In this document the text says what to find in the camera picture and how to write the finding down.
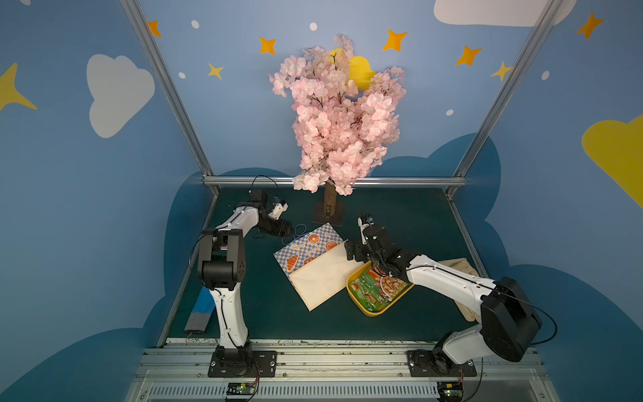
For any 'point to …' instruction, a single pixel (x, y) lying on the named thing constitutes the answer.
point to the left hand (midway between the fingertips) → (284, 228)
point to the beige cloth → (463, 265)
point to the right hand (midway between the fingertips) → (359, 239)
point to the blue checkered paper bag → (316, 264)
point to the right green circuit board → (450, 391)
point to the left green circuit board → (241, 389)
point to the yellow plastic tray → (383, 311)
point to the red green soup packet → (390, 286)
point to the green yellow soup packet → (365, 289)
